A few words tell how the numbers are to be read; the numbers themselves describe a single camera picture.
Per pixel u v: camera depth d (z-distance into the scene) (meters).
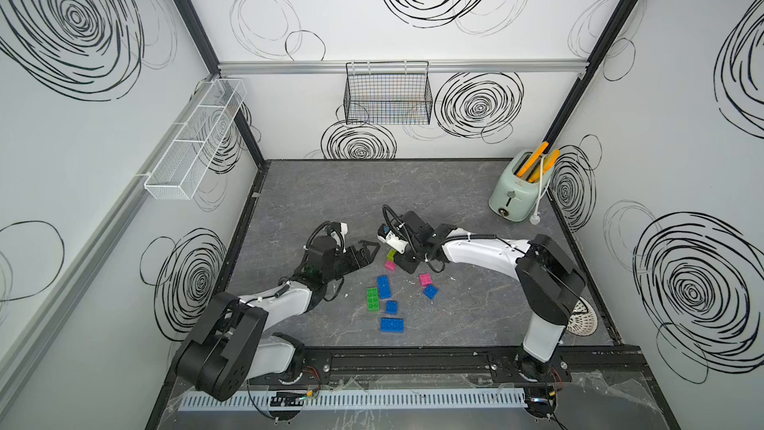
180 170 0.72
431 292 0.86
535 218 0.97
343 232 0.81
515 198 0.93
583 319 0.80
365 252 0.77
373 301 0.83
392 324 0.79
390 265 0.89
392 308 0.82
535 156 0.93
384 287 0.85
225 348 0.42
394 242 0.81
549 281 0.47
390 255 0.79
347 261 0.77
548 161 0.91
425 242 0.68
